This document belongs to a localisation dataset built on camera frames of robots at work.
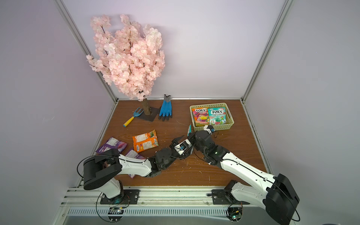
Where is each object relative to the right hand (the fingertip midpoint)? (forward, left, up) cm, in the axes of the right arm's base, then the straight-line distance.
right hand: (187, 130), depth 77 cm
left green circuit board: (-36, +37, -22) cm, 56 cm away
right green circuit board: (-36, -25, -22) cm, 49 cm away
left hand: (-4, -1, -5) cm, 6 cm away
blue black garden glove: (+30, +18, -18) cm, 39 cm away
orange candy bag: (+21, -10, -14) cm, 27 cm away
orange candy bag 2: (+2, +29, -18) cm, 34 cm away
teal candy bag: (+22, -21, -13) cm, 33 cm away
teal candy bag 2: (+3, -1, -4) cm, 5 cm away
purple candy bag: (0, +51, -17) cm, 54 cm away
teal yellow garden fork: (+28, +43, -20) cm, 55 cm away
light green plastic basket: (+19, -31, -16) cm, 40 cm away
